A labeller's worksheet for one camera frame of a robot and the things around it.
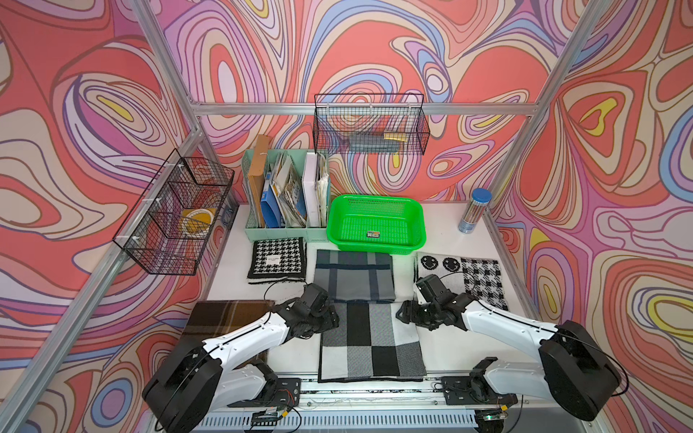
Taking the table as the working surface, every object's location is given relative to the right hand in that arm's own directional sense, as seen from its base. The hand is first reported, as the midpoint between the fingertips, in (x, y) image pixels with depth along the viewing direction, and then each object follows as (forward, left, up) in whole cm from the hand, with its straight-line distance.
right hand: (408, 325), depth 85 cm
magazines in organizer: (+43, +39, +21) cm, 62 cm away
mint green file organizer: (+35, +33, +5) cm, 48 cm away
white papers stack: (+40, +29, +26) cm, 56 cm away
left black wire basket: (+23, +72, +26) cm, 80 cm away
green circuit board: (-23, +44, -3) cm, 49 cm away
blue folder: (+36, +47, +14) cm, 61 cm away
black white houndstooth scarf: (+23, +44, +5) cm, 50 cm away
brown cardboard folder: (+37, +46, +33) cm, 68 cm away
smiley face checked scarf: (+14, -27, +4) cm, 30 cm away
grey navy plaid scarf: (+17, +16, +2) cm, 24 cm away
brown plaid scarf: (+3, +61, +4) cm, 61 cm away
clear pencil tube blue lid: (+38, -30, +18) cm, 52 cm away
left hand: (+1, +23, +2) cm, 23 cm away
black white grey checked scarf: (-6, +13, +2) cm, 14 cm away
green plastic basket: (+42, +6, +1) cm, 43 cm away
